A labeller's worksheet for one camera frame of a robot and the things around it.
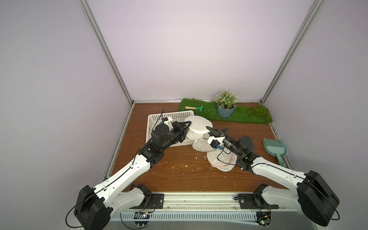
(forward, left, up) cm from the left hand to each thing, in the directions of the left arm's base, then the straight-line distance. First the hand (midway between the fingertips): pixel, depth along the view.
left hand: (194, 122), depth 67 cm
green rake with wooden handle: (+35, -6, -28) cm, 45 cm away
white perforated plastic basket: (+24, +30, -29) cm, 49 cm away
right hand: (+1, -8, -2) cm, 8 cm away
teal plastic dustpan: (+3, -55, -32) cm, 64 cm away
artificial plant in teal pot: (+30, -23, -15) cm, 41 cm away
